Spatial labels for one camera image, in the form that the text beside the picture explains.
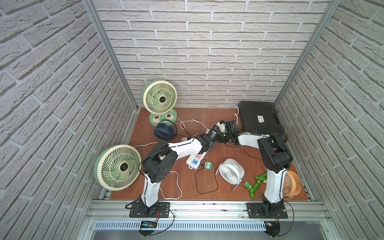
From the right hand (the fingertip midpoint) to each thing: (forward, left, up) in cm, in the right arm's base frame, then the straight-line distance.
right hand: (212, 137), depth 99 cm
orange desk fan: (-36, -34, +9) cm, 50 cm away
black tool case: (+11, -36, +4) cm, 38 cm away
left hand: (-1, +5, +3) cm, 6 cm away
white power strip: (-17, +13, 0) cm, 21 cm away
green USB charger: (-20, +5, -1) cm, 20 cm away
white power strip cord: (+18, -20, +1) cm, 27 cm away
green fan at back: (+17, +33, +22) cm, 43 cm away
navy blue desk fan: (0, +31, +8) cm, 32 cm away
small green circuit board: (-46, +37, -5) cm, 59 cm away
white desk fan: (-27, -6, +8) cm, 29 cm away
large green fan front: (-23, +51, +13) cm, 58 cm away
